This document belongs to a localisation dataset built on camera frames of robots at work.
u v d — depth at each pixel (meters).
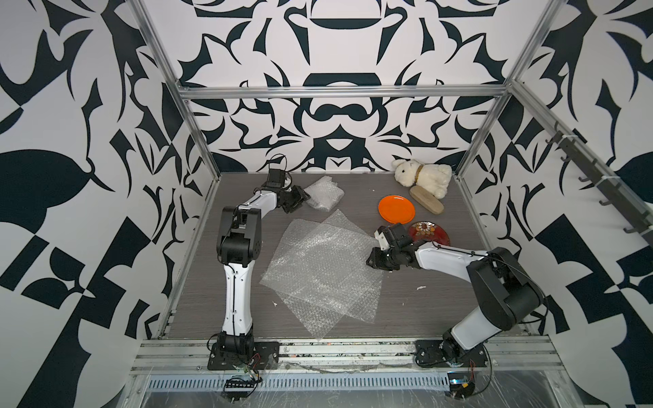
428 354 0.74
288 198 0.94
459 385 0.71
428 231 1.02
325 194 1.08
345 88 0.91
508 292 0.46
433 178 1.08
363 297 0.85
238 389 0.73
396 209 1.08
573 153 0.65
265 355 0.73
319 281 0.87
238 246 0.62
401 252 0.71
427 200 1.08
